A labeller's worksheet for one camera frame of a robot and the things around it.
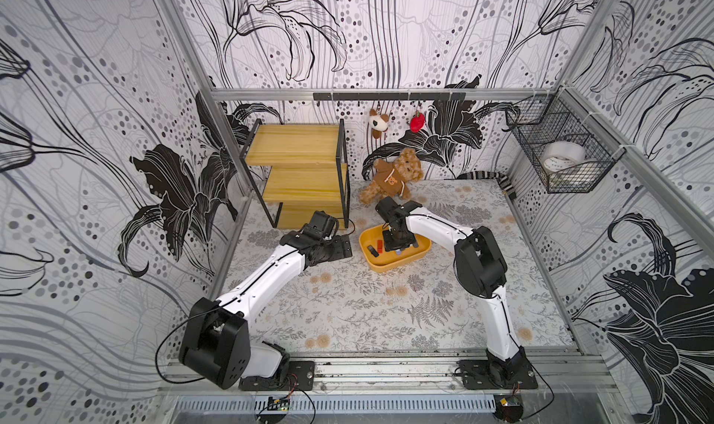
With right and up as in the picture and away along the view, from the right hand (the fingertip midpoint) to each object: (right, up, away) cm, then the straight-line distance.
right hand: (397, 241), depth 99 cm
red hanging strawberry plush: (+6, +43, -4) cm, 43 cm away
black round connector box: (+25, -39, -30) cm, 55 cm away
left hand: (-20, -2, -14) cm, 25 cm away
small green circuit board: (-35, -39, -28) cm, 59 cm away
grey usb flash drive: (+7, -1, -1) cm, 7 cm away
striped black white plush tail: (+47, +25, +19) cm, 57 cm away
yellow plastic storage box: (-7, -6, -3) cm, 10 cm away
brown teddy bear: (0, +24, +9) cm, 25 cm away
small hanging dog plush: (-7, +41, -6) cm, 43 cm away
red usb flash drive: (-7, -2, -1) cm, 7 cm away
